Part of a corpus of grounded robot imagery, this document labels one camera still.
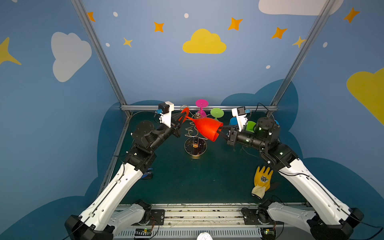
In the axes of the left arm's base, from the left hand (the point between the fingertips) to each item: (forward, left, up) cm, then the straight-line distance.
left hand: (182, 111), depth 61 cm
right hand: (-5, -15, -4) cm, 16 cm away
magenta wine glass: (+21, -9, -14) cm, 27 cm away
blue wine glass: (+20, -59, -28) cm, 68 cm away
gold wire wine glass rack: (+11, -5, -43) cm, 45 cm away
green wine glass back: (+14, -18, -15) cm, 27 cm away
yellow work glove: (-13, -45, -42) cm, 63 cm away
